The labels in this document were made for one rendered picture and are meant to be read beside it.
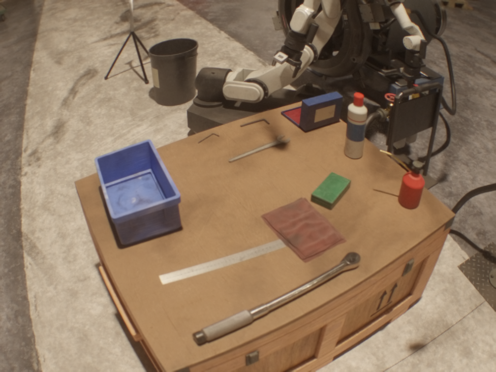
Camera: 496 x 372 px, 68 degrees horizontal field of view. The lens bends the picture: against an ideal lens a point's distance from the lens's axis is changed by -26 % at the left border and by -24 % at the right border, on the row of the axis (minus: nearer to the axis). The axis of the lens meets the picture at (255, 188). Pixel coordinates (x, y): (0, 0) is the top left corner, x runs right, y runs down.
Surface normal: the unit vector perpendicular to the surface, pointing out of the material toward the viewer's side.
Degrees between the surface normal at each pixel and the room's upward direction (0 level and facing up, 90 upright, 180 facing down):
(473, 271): 0
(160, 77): 93
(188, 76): 93
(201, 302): 0
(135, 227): 90
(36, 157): 0
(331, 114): 96
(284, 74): 113
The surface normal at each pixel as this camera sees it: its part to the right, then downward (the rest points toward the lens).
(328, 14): -0.30, 0.61
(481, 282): 0.00, -0.77
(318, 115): 0.52, 0.62
